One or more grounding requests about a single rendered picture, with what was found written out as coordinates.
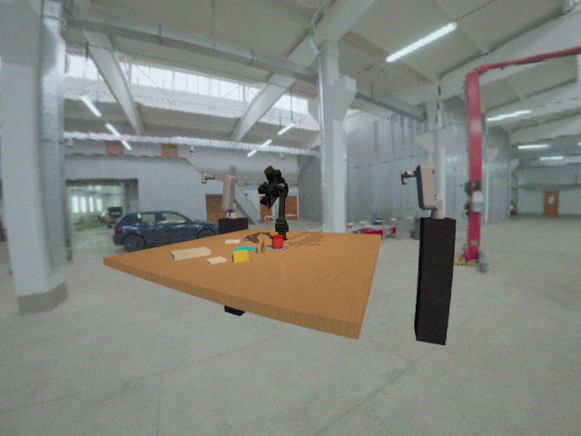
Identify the yellow rectangular block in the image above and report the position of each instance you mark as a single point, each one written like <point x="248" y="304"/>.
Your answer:
<point x="240" y="256"/>

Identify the beige flat rectangular block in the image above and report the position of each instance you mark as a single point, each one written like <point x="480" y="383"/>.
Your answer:
<point x="190" y="253"/>

